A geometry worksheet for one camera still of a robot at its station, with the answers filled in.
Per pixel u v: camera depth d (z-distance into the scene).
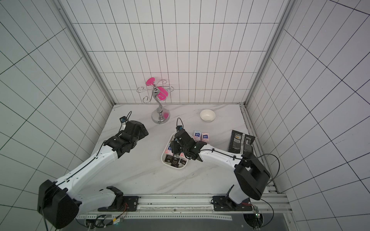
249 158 0.45
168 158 0.87
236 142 0.95
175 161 0.85
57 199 0.38
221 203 0.72
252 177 0.43
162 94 0.88
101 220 1.10
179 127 0.76
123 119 0.69
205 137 0.96
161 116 1.11
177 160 0.86
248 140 0.95
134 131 0.61
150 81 0.95
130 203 0.73
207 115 1.08
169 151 0.87
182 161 0.84
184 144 0.63
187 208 0.73
